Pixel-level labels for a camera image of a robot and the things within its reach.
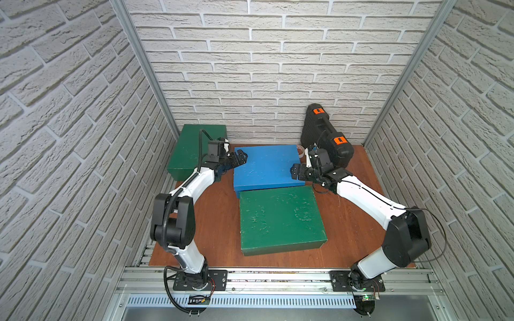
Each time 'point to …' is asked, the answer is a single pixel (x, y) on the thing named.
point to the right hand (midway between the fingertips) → (301, 169)
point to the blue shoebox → (266, 167)
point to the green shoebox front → (280, 220)
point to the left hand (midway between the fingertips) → (244, 155)
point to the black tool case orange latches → (317, 130)
